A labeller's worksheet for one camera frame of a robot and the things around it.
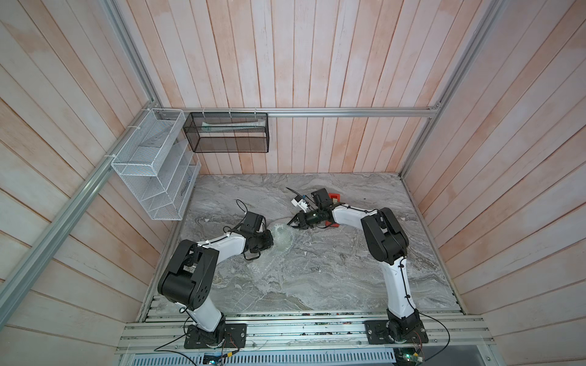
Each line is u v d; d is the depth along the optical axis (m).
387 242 0.58
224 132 1.04
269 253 0.86
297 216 0.91
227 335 0.73
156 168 0.68
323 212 0.83
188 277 0.46
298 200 0.93
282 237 0.93
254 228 0.76
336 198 1.02
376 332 0.73
